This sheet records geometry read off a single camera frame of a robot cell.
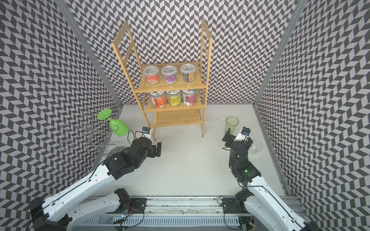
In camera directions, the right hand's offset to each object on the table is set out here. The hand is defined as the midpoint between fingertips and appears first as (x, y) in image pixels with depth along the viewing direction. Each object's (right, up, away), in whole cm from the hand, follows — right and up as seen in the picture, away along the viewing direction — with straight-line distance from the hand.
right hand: (236, 134), depth 76 cm
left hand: (-45, -5, -1) cm, 45 cm away
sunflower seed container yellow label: (-32, +17, -2) cm, 37 cm away
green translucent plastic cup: (+2, +6, +15) cm, 17 cm away
